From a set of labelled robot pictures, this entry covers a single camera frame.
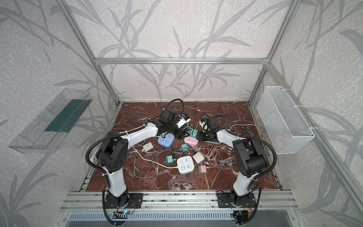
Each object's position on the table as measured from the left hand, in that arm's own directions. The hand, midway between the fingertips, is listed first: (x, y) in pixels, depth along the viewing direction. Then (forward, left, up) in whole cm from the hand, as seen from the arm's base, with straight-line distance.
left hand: (187, 126), depth 90 cm
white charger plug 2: (-11, +26, -10) cm, 30 cm away
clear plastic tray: (-18, +65, +19) cm, 70 cm away
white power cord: (-19, +22, -12) cm, 32 cm away
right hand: (0, -8, -8) cm, 11 cm away
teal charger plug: (-18, +11, -10) cm, 24 cm away
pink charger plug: (-24, -9, -9) cm, 27 cm away
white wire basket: (-17, -44, +24) cm, 53 cm away
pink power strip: (-6, -4, -9) cm, 12 cm away
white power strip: (-21, +1, -9) cm, 23 cm away
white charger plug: (-17, -7, -9) cm, 21 cm away
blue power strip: (-5, +14, -9) cm, 17 cm away
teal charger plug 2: (-11, +2, -9) cm, 14 cm away
